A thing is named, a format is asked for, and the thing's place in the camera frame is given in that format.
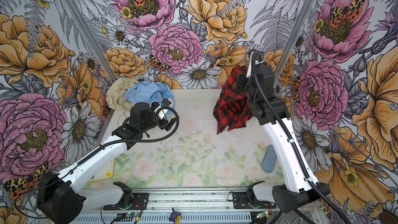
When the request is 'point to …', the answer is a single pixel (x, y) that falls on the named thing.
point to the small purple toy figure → (175, 216)
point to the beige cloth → (115, 95)
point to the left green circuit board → (130, 214)
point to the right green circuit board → (262, 214)
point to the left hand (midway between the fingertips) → (170, 114)
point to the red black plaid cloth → (231, 109)
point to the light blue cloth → (157, 93)
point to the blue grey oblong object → (269, 159)
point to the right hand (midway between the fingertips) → (244, 75)
